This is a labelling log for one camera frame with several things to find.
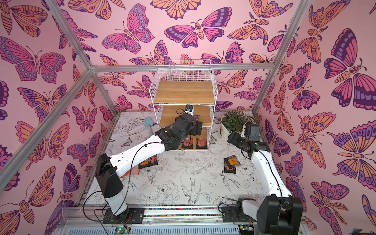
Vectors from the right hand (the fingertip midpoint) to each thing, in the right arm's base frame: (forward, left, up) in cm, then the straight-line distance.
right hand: (231, 138), depth 83 cm
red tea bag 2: (-10, 0, -17) cm, 20 cm away
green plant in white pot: (+11, -2, +3) cm, 12 cm away
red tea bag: (+6, +16, -16) cm, 24 cm away
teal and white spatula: (+25, +58, -17) cm, 65 cm away
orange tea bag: (-6, -4, -17) cm, 18 cm away
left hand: (+4, +20, +10) cm, 23 cm away
